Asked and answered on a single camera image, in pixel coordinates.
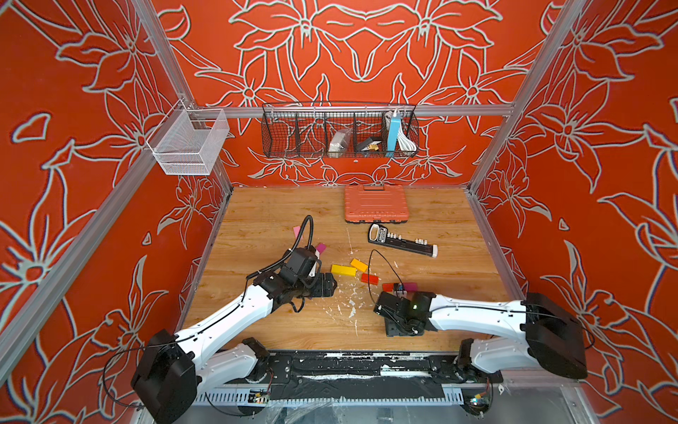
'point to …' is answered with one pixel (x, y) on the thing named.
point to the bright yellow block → (343, 270)
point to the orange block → (358, 264)
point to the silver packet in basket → (339, 142)
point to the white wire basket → (189, 140)
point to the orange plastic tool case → (376, 203)
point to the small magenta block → (410, 286)
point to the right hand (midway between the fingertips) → (389, 331)
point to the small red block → (372, 279)
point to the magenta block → (320, 247)
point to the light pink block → (296, 230)
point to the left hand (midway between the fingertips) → (328, 283)
